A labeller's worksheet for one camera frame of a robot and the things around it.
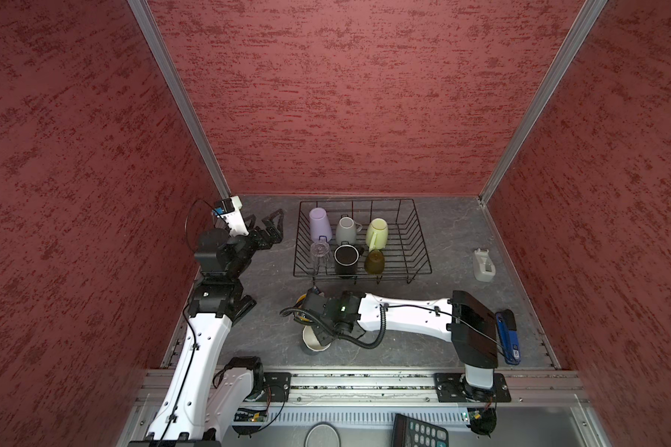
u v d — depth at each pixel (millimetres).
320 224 969
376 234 947
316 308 594
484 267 963
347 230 953
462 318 516
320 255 920
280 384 740
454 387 731
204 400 419
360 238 1057
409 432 667
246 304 853
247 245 578
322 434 683
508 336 807
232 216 588
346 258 878
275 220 657
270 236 618
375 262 923
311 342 703
